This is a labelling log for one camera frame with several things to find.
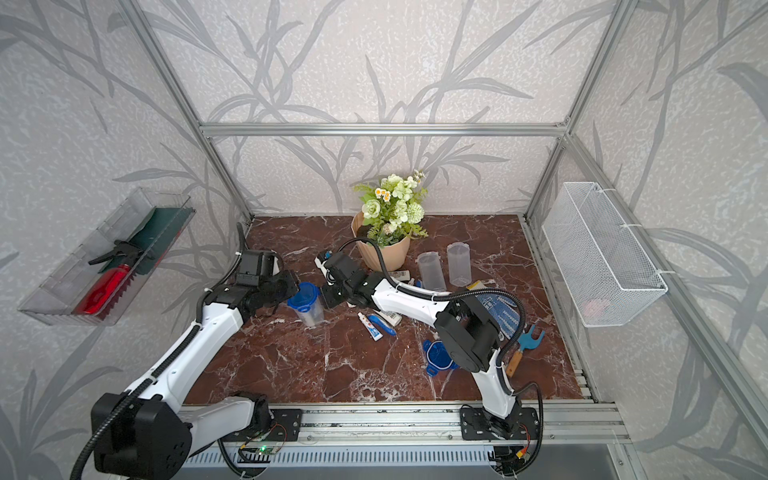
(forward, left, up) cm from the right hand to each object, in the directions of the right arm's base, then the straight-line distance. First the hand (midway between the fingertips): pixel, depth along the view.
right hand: (319, 290), depth 85 cm
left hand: (+1, +5, +3) cm, 6 cm away
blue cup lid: (-15, -34, -13) cm, 39 cm away
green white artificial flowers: (+17, -21, +15) cm, 31 cm away
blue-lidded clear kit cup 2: (+12, -34, -9) cm, 37 cm away
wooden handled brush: (-12, -59, -10) cm, 61 cm away
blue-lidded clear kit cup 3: (+16, -43, -9) cm, 47 cm away
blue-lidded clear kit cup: (-4, +2, +1) cm, 5 cm away
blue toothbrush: (-5, -18, -13) cm, 22 cm away
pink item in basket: (-10, -70, +8) cm, 71 cm away
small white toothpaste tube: (-8, -15, -12) cm, 21 cm away
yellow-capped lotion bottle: (-3, -20, -11) cm, 23 cm away
